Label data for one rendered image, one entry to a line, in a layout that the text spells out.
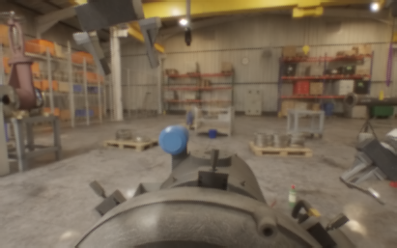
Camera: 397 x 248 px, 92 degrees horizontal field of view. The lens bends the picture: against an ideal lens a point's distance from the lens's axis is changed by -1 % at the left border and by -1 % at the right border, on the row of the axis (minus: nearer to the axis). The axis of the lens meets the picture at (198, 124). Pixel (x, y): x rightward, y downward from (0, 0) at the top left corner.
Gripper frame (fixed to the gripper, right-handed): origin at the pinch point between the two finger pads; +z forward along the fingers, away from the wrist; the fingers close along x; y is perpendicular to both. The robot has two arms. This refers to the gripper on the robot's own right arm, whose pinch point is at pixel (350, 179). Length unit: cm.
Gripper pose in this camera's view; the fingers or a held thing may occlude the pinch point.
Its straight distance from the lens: 80.3
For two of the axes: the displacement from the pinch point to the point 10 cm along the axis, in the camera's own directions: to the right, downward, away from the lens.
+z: -7.6, 6.3, 1.7
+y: 2.8, 0.8, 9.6
